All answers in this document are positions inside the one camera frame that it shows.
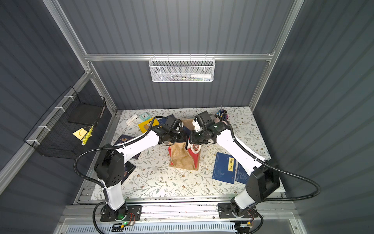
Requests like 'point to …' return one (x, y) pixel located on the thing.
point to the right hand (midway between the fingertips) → (191, 140)
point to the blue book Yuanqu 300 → (224, 168)
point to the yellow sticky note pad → (80, 133)
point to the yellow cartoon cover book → (144, 126)
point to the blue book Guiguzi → (242, 175)
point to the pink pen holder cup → (225, 116)
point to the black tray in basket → (86, 114)
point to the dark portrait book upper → (123, 138)
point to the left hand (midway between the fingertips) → (190, 142)
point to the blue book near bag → (185, 130)
